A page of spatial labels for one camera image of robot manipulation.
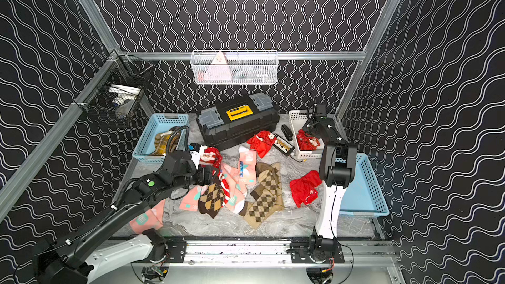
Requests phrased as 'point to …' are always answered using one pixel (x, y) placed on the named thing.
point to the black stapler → (287, 132)
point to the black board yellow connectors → (283, 145)
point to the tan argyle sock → (267, 198)
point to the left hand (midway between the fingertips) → (213, 167)
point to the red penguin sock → (306, 142)
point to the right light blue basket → (365, 197)
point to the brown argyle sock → (212, 198)
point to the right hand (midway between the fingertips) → (310, 128)
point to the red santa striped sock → (211, 156)
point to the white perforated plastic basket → (298, 120)
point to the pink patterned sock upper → (248, 159)
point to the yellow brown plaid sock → (165, 142)
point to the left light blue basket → (158, 123)
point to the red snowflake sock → (303, 189)
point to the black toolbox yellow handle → (227, 125)
